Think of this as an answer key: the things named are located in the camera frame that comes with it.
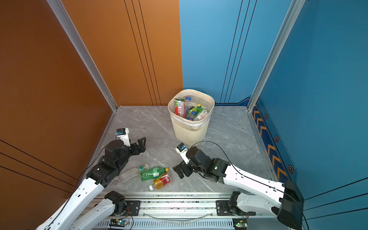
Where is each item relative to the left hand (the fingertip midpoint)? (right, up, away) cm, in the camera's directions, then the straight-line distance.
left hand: (138, 138), depth 76 cm
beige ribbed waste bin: (+27, +2, +6) cm, 28 cm away
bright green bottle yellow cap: (+30, +16, +18) cm, 39 cm away
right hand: (+22, -12, -3) cm, 25 cm away
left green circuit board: (-7, -41, -6) cm, 42 cm away
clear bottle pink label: (+36, +13, +9) cm, 39 cm away
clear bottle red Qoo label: (+22, +17, +9) cm, 29 cm away
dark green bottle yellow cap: (+34, +17, +18) cm, 42 cm away
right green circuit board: (+53, -42, -5) cm, 68 cm away
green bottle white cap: (+7, -20, +4) cm, 22 cm away
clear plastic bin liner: (+35, +23, +14) cm, 45 cm away
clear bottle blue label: (+28, +12, +14) cm, 34 cm away
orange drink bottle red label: (+11, -25, +1) cm, 27 cm away
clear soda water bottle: (+26, +20, +18) cm, 37 cm away
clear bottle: (-6, -23, +9) cm, 25 cm away
